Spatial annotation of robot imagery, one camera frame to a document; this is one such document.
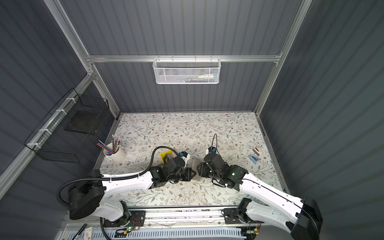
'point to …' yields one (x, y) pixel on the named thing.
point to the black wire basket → (69, 136)
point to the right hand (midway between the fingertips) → (199, 169)
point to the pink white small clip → (257, 151)
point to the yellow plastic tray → (164, 153)
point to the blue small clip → (254, 158)
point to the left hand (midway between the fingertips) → (197, 174)
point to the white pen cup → (118, 157)
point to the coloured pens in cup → (110, 150)
